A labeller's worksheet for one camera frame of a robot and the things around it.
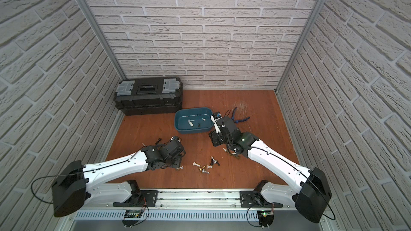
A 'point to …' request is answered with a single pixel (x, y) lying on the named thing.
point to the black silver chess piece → (214, 161)
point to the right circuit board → (266, 217)
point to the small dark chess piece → (199, 125)
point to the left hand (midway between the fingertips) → (181, 158)
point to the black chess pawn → (159, 139)
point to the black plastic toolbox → (149, 95)
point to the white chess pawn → (194, 163)
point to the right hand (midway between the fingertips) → (214, 133)
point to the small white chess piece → (208, 167)
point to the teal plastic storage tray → (202, 115)
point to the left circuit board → (131, 214)
